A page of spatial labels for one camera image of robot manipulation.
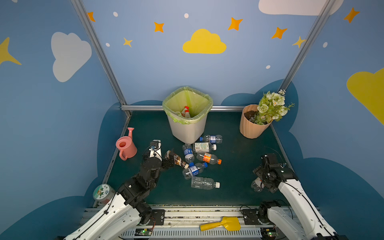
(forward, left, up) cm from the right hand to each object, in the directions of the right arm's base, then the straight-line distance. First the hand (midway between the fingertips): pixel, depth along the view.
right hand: (264, 174), depth 81 cm
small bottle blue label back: (+25, +28, -3) cm, 38 cm away
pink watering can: (+11, +80, +5) cm, 81 cm away
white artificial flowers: (+35, -6, +19) cm, 40 cm away
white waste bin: (+19, +43, +22) cm, 52 cm away
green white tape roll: (-15, +85, +1) cm, 86 cm away
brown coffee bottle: (+8, +50, -3) cm, 50 cm away
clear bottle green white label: (+19, +33, -5) cm, 38 cm away
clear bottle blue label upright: (+13, +43, -2) cm, 45 cm away
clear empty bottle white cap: (-4, +31, -8) cm, 33 cm away
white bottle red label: (+37, +46, +7) cm, 60 cm away
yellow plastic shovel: (-23, +19, -6) cm, 31 cm away
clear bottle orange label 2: (+10, +30, -2) cm, 32 cm away
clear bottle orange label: (-3, +1, -9) cm, 10 cm away
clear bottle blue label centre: (+2, +39, -2) cm, 39 cm away
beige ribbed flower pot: (+30, +4, +3) cm, 31 cm away
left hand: (+3, +53, +17) cm, 55 cm away
